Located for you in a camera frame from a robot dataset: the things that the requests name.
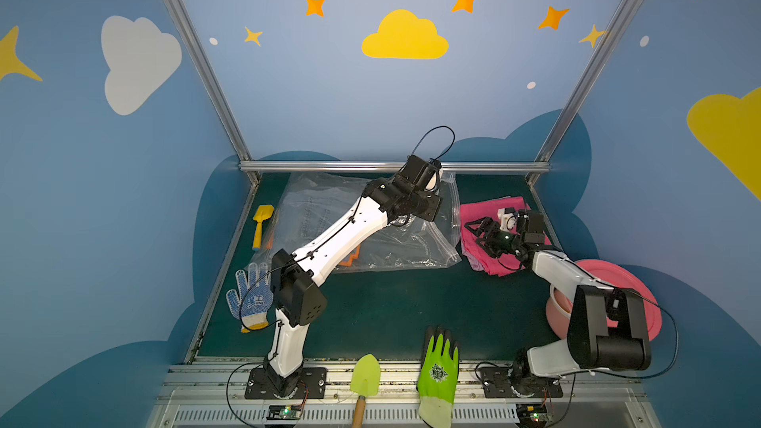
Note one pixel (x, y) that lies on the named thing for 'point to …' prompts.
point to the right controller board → (533, 413)
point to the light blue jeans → (307, 213)
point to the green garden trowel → (365, 381)
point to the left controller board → (283, 412)
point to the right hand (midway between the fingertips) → (474, 228)
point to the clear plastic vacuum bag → (407, 242)
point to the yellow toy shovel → (263, 212)
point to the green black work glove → (437, 378)
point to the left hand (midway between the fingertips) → (440, 203)
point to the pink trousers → (476, 255)
